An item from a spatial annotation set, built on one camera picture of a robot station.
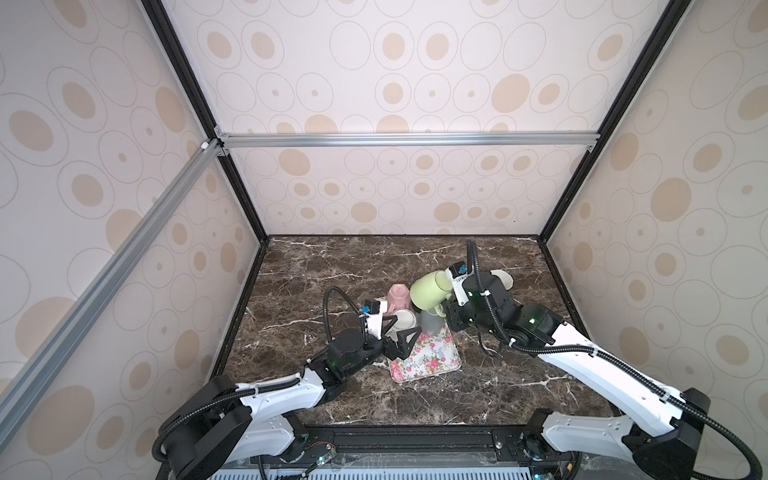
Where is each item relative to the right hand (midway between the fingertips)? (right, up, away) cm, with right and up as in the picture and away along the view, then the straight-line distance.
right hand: (446, 302), depth 74 cm
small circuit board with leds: (-29, -36, -3) cm, 46 cm away
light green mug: (-4, +3, -3) cm, 6 cm away
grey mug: (-2, -8, +14) cm, 17 cm away
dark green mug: (+23, +5, +21) cm, 31 cm away
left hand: (-7, -5, 0) cm, 9 cm away
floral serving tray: (-2, -18, +14) cm, 23 cm away
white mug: (-9, -7, +14) cm, 18 cm away
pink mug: (-11, -1, +16) cm, 20 cm away
